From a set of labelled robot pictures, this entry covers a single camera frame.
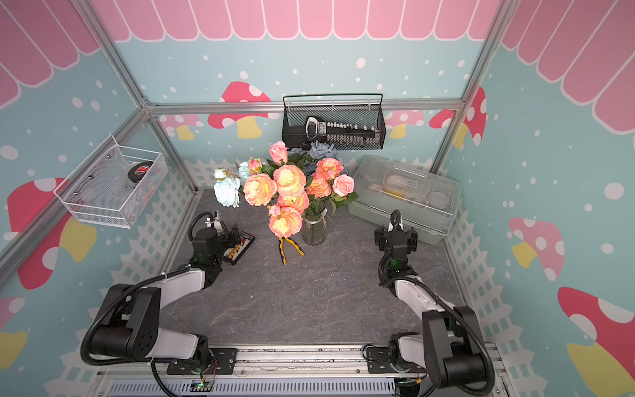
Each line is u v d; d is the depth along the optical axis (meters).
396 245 0.64
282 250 0.98
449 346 0.42
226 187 0.56
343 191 0.62
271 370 0.74
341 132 0.88
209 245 0.69
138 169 0.79
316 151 0.78
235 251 0.97
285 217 0.56
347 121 0.94
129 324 0.44
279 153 0.64
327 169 0.62
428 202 0.94
